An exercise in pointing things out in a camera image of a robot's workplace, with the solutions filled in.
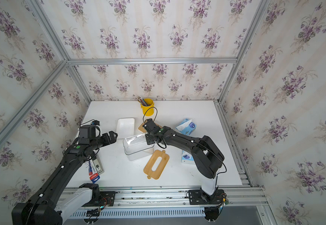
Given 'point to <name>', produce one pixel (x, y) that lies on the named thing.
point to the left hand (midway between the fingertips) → (112, 136)
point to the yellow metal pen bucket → (150, 112)
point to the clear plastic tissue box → (136, 147)
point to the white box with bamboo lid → (141, 128)
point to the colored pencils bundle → (141, 100)
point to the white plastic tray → (125, 128)
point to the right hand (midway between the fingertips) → (151, 138)
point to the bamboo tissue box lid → (148, 168)
